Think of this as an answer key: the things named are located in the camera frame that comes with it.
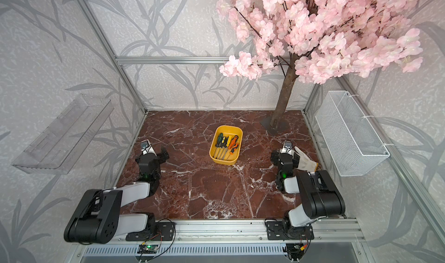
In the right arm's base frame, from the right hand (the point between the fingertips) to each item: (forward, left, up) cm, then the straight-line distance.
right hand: (285, 149), depth 93 cm
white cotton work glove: (-5, -10, -6) cm, 13 cm away
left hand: (-1, +70, +6) cm, 70 cm away
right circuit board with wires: (-44, +3, -9) cm, 45 cm away
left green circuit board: (-43, +64, -6) cm, 78 cm away
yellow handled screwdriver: (+9, +31, -3) cm, 33 cm away
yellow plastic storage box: (+20, +33, -8) cm, 39 cm away
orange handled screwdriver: (+7, +29, -4) cm, 30 cm away
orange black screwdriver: (+4, +28, -5) cm, 29 cm away
